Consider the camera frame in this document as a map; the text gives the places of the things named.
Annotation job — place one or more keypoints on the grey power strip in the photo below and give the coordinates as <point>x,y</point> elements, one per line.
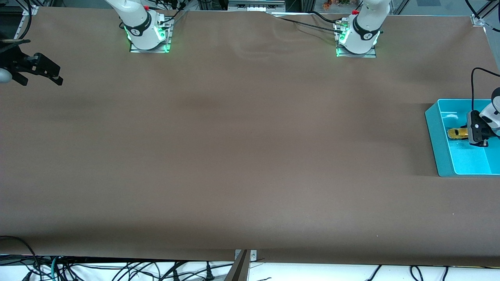
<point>256,6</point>

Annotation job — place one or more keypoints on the metal table clamp plate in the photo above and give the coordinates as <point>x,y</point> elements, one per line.
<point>253,255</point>

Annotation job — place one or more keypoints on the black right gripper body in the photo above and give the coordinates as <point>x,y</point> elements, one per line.
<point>16,63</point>

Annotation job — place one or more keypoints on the brown table mat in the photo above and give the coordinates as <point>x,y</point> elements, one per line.
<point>250,156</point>

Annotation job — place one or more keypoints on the teal plastic storage bin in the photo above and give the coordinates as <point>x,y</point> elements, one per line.
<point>461,160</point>

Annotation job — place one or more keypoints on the yellow beetle toy car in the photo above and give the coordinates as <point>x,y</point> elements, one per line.
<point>455,133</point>

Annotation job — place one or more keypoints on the metal table corner bracket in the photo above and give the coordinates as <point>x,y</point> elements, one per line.
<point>32,10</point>
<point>477,21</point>

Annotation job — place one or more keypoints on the dark metal support beam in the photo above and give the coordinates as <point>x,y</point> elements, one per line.
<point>238,269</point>

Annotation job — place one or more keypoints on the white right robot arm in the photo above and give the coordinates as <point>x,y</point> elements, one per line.
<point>140,27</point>

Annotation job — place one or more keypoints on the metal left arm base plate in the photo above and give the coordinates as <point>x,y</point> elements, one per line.
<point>355,55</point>

